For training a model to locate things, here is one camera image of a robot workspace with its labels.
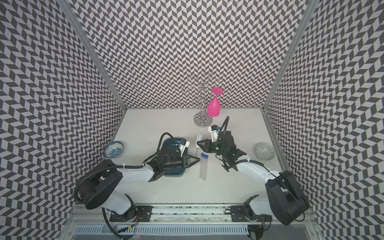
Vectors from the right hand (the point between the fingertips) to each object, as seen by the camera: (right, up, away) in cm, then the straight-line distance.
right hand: (198, 145), depth 81 cm
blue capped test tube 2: (+4, -15, +7) cm, 17 cm away
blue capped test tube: (0, -2, -6) cm, 7 cm away
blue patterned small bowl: (-54, -5, +12) cm, 56 cm away
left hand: (0, -8, -3) cm, 9 cm away
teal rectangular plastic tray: (-12, -12, -8) cm, 19 cm away
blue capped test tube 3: (+2, -14, +7) cm, 16 cm away
